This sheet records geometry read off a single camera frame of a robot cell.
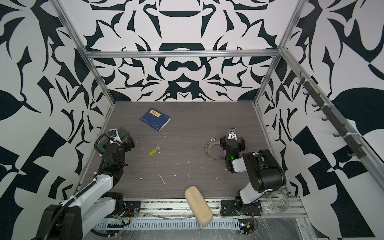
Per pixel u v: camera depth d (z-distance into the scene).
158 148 0.96
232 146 0.73
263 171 0.46
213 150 0.95
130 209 0.73
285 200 0.74
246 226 0.71
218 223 0.71
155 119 1.09
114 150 0.63
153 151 0.94
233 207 0.74
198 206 0.73
